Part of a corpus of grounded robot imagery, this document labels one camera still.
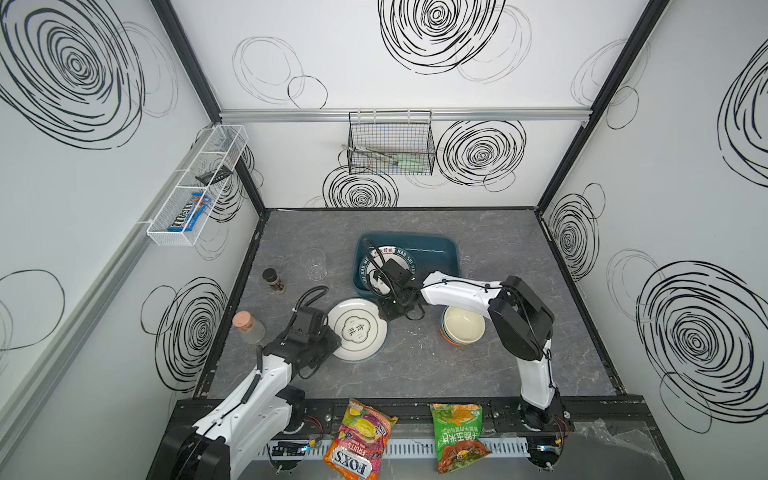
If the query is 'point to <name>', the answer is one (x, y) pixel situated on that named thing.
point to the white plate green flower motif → (361, 327)
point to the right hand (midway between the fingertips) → (377, 316)
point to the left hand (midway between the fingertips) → (343, 340)
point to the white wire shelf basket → (223, 146)
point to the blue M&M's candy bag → (186, 218)
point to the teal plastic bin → (431, 252)
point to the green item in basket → (410, 161)
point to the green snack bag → (457, 429)
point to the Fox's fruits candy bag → (358, 448)
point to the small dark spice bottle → (271, 277)
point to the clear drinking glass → (313, 259)
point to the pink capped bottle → (249, 328)
